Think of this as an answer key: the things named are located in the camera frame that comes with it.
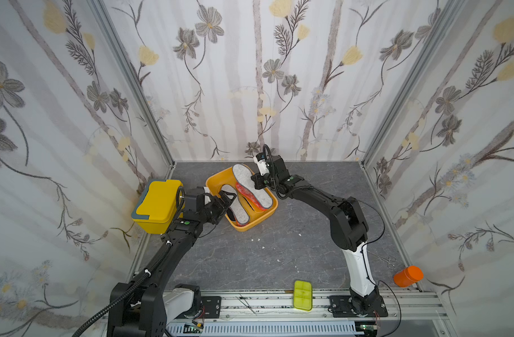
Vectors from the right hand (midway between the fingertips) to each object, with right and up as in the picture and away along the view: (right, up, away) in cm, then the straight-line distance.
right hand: (253, 171), depth 90 cm
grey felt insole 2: (-6, -21, +5) cm, 22 cm away
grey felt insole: (-5, -2, +3) cm, 6 cm away
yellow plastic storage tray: (-14, -2, +15) cm, 21 cm away
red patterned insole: (-2, -12, +11) cm, 16 cm away
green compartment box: (+19, -47, -14) cm, 52 cm away
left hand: (-7, -12, -9) cm, 17 cm away
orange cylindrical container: (+56, -38, -17) cm, 70 cm away
